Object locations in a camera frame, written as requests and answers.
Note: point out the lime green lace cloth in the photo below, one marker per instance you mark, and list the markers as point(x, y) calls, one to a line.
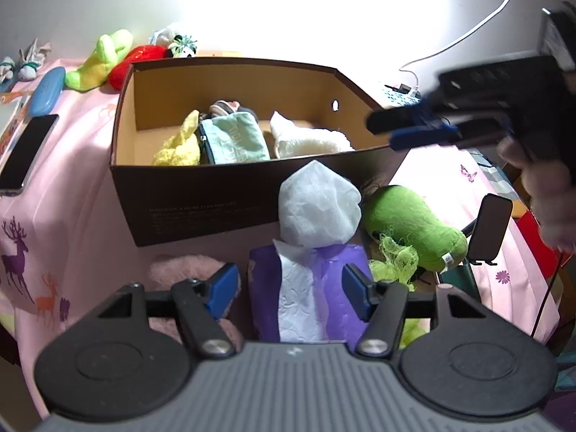
point(398, 256)

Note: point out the red cloth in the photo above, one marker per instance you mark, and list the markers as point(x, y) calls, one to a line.
point(542, 247)

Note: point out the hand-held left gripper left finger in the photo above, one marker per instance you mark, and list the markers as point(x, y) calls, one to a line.
point(222, 285)

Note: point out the red plush toy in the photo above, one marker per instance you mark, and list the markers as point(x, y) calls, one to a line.
point(135, 56)

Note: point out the dark green phone stand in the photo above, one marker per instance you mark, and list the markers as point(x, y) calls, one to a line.
point(490, 225)

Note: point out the black charger plug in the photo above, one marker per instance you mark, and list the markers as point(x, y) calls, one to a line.
point(405, 87)

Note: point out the purple tissue pack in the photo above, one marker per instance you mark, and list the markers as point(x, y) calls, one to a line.
point(330, 288)

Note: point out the yellow cloth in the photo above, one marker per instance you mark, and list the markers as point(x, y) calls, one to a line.
point(177, 150)

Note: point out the pink printed bedsheet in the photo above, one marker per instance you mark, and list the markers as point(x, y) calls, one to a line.
point(81, 189)

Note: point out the white power strip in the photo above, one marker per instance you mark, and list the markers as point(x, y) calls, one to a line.
point(393, 95)

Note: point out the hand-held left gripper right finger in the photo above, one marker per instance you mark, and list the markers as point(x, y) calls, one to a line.
point(355, 288)

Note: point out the teal fabric pouch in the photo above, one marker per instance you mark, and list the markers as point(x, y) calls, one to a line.
point(234, 139)

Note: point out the white panda plush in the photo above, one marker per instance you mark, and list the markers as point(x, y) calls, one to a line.
point(180, 45)

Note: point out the blue glasses case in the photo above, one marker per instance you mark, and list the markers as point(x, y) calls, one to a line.
point(47, 90)

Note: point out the brown cardboard box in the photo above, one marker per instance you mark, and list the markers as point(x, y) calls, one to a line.
point(202, 202)

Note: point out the white fluffy towel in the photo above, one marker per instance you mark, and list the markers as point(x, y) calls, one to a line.
point(306, 141)

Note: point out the brown striped sock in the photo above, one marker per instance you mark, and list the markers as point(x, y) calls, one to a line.
point(227, 107)

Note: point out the pink teddy bear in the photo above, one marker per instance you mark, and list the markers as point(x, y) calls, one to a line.
point(180, 267)

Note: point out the white nonwoven cloth bundle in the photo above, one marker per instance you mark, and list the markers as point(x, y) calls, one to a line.
point(315, 202)

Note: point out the person's right hand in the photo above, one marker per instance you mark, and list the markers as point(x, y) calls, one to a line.
point(553, 198)

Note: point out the lime green plush toy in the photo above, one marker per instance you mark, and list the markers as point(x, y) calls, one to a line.
point(96, 67)

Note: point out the black smartphone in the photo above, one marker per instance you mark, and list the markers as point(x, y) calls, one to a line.
point(24, 153)

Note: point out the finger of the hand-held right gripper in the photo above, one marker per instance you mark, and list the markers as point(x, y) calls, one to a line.
point(427, 136)
point(396, 117)

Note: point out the orange picture book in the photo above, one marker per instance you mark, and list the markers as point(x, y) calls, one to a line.
point(21, 121)

